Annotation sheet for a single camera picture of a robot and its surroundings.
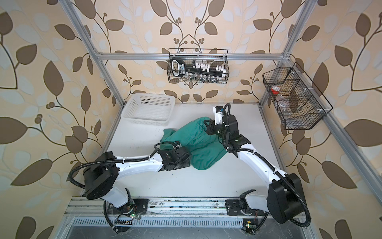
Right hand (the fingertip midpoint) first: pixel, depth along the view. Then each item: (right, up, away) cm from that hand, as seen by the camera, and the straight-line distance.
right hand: (205, 122), depth 80 cm
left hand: (-9, -23, +5) cm, 25 cm away
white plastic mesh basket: (-42, +9, +36) cm, 56 cm away
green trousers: (+1, -18, +12) cm, 21 cm away
